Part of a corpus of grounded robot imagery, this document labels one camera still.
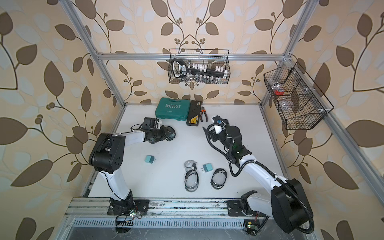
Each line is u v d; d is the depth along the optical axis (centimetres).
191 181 83
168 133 97
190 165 89
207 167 86
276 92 82
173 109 112
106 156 51
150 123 81
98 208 76
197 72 84
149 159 89
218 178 84
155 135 85
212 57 91
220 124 65
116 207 68
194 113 113
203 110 116
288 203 41
